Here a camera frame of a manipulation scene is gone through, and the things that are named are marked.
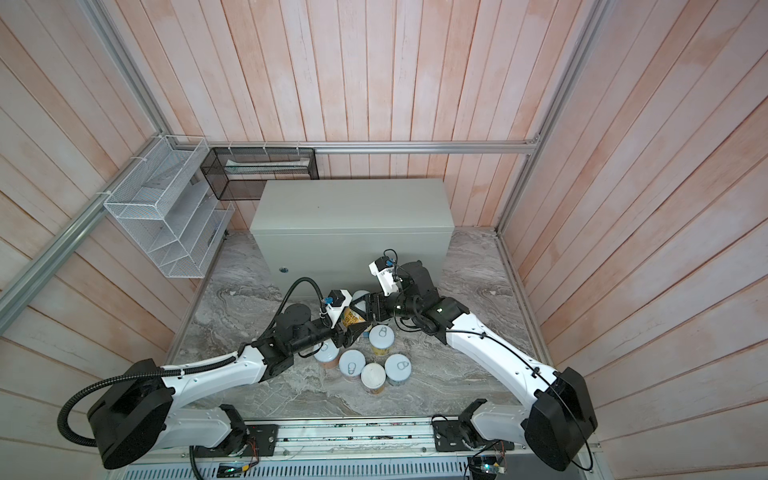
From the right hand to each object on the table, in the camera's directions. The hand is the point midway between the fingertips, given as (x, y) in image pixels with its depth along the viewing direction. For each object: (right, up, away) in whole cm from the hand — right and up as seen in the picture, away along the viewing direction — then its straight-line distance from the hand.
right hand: (359, 303), depth 75 cm
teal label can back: (0, +3, -1) cm, 3 cm away
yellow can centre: (+6, -12, +11) cm, 17 cm away
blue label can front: (+10, -19, +5) cm, 22 cm away
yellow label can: (-2, -3, -2) cm, 4 cm away
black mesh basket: (-44, +42, +30) cm, 68 cm away
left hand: (0, -4, +3) cm, 5 cm away
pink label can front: (-3, -17, +6) cm, 19 cm away
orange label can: (-8, -14, +1) cm, 16 cm away
